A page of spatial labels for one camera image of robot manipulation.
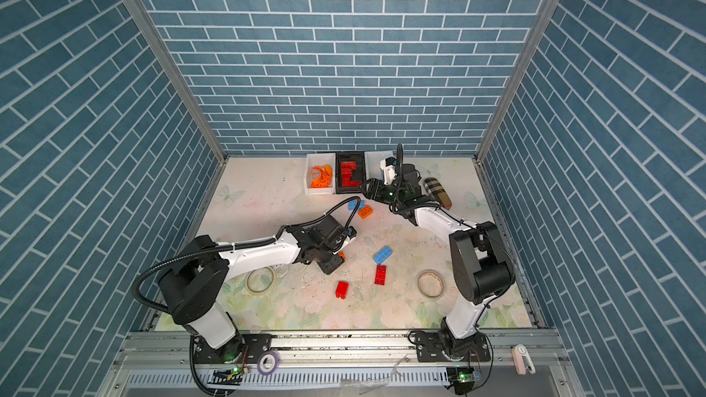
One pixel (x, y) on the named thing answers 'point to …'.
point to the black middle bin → (358, 174)
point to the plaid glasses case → (437, 191)
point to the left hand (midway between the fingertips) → (341, 259)
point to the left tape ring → (260, 280)
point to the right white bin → (372, 164)
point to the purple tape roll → (275, 362)
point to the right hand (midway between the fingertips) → (366, 188)
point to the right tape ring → (430, 284)
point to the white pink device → (522, 360)
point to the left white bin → (320, 174)
